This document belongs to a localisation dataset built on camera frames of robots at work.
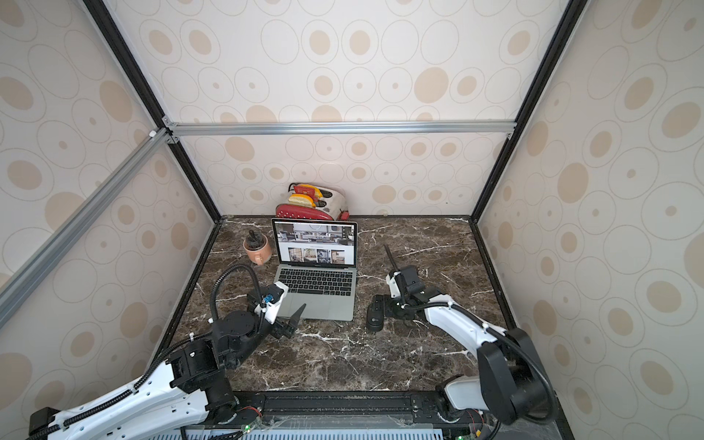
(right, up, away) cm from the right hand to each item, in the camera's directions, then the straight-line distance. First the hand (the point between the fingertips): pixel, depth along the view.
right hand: (380, 312), depth 86 cm
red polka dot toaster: (-23, +37, +11) cm, 45 cm away
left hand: (-23, +8, -16) cm, 30 cm away
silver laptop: (-22, +16, +14) cm, 31 cm away
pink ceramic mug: (-42, +17, +11) cm, 47 cm away
